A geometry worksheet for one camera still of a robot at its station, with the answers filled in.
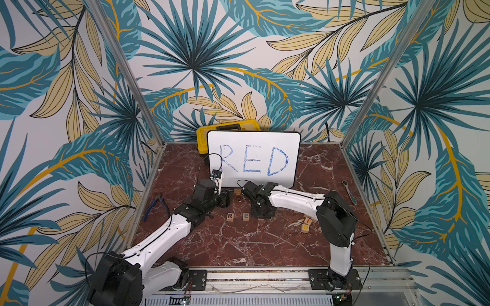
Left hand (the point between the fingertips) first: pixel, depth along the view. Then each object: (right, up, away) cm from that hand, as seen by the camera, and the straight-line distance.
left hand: (226, 193), depth 83 cm
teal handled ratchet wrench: (+61, +3, +18) cm, 63 cm away
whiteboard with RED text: (+16, +16, +5) cm, 23 cm away
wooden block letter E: (+8, -12, +5) cm, 15 cm away
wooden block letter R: (+1, -12, +5) cm, 13 cm away
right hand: (+14, -11, +6) cm, 19 cm away
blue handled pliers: (-35, -4, +12) cm, 38 cm away
